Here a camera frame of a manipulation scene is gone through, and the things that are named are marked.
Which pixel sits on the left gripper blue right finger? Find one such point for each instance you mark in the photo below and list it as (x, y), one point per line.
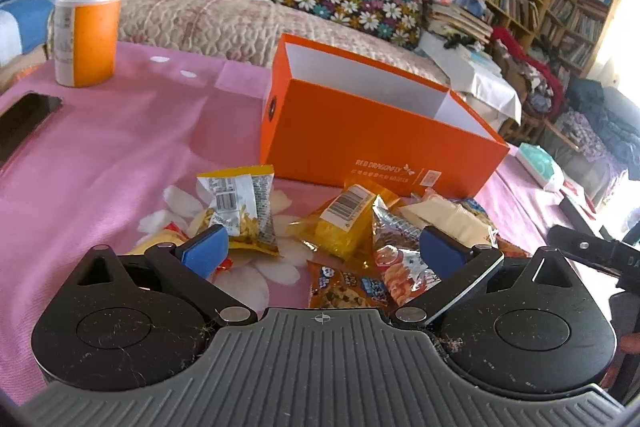
(461, 271)

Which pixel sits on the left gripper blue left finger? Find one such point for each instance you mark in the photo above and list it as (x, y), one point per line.
(183, 272)

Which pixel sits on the red yellow cracker packet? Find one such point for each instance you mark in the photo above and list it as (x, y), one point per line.
(165, 241)

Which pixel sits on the beige paper snack bag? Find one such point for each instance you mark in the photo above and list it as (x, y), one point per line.
(450, 218)

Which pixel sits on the silver foil snack packet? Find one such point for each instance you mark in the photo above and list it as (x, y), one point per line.
(396, 253)

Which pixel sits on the small yellow silver packet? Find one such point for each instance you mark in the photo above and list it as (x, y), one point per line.
(240, 202)

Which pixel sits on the yellow clear barcode packet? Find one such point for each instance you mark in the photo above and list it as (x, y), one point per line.
(342, 227)

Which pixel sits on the chocolate chip cookie packet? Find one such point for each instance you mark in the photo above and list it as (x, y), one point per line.
(337, 289)

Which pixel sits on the red snack packet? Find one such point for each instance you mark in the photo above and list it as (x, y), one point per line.
(510, 250)

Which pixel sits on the long black box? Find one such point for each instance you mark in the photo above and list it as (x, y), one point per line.
(579, 219)

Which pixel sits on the teal tissue pack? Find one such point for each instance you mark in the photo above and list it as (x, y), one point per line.
(541, 166)

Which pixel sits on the pink tablecloth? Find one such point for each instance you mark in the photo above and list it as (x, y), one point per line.
(117, 162)

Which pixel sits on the wicker chair with clothes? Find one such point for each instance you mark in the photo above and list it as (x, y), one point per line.
(547, 97)

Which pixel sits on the white box side table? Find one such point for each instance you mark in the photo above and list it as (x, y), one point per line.
(477, 79)

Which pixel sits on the orange shoe box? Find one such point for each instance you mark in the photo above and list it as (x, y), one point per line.
(332, 114)

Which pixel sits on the black smartphone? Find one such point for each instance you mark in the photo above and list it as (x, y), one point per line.
(22, 119)

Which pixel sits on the pink quilted sofa cover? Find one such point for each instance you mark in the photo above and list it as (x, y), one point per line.
(249, 31)

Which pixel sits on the stack of books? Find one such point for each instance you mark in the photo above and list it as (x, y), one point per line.
(459, 21)

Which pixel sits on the orange cylindrical canister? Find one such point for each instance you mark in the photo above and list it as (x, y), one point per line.
(85, 41)

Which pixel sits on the blue striped bedding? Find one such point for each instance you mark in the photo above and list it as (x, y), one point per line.
(24, 26)

